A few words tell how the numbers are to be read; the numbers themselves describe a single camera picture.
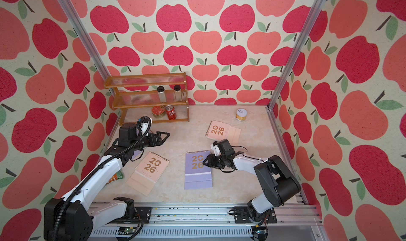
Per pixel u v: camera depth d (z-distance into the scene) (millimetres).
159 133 718
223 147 734
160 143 715
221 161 778
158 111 1119
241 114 1108
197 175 877
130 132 618
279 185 449
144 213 748
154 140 705
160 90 956
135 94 1156
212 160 801
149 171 878
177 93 985
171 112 1047
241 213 742
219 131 1049
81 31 809
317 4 720
